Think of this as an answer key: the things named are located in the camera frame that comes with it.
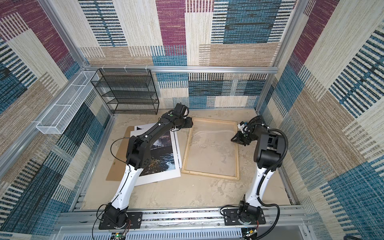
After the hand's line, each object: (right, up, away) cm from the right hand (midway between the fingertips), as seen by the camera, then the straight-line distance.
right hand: (233, 141), depth 100 cm
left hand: (-27, +13, +2) cm, 30 cm away
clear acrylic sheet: (-15, -6, 0) cm, 16 cm away
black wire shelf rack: (-74, +35, +10) cm, 82 cm away
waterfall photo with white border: (-45, -12, -6) cm, 47 cm away
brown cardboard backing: (-72, -17, -7) cm, 75 cm away
